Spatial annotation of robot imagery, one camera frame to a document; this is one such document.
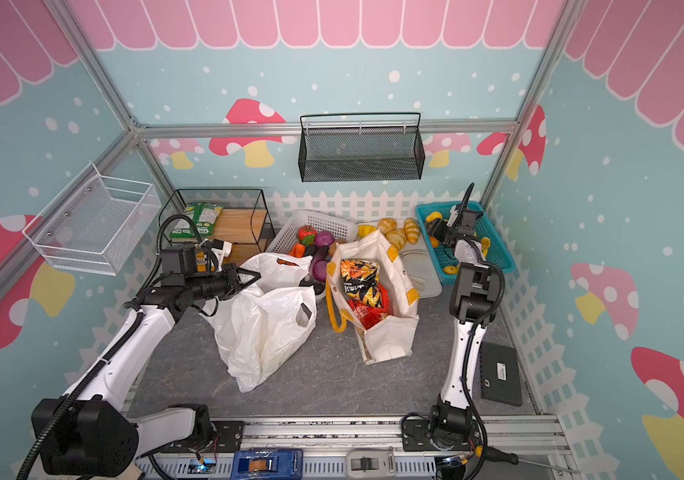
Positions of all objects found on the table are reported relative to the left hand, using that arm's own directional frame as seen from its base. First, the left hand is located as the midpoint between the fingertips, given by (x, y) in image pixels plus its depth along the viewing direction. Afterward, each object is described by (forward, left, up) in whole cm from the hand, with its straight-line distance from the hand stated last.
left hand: (260, 281), depth 77 cm
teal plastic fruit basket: (+26, -72, -13) cm, 77 cm away
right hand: (+36, -54, -14) cm, 66 cm away
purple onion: (+31, -13, -16) cm, 37 cm away
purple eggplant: (+25, -12, -19) cm, 34 cm away
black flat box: (-16, -65, -21) cm, 70 cm away
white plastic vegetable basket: (+30, +1, -16) cm, 34 cm away
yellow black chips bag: (+6, -26, -6) cm, 28 cm away
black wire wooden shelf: (+29, +14, -8) cm, 33 cm away
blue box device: (-38, -6, -17) cm, 42 cm away
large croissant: (+33, -40, -18) cm, 55 cm away
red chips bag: (-2, -29, -15) cm, 33 cm away
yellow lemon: (+41, -54, -14) cm, 69 cm away
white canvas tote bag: (-10, -35, -11) cm, 38 cm away
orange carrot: (+26, -4, -18) cm, 32 cm away
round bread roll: (+40, -37, -19) cm, 57 cm away
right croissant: (+39, -47, -20) cm, 64 cm away
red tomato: (+31, -7, -16) cm, 36 cm away
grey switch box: (-37, -29, -18) cm, 51 cm away
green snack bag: (+28, +25, -5) cm, 38 cm away
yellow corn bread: (+38, -28, -19) cm, 51 cm away
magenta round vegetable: (+15, -13, -15) cm, 25 cm away
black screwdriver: (-35, -63, -20) cm, 75 cm away
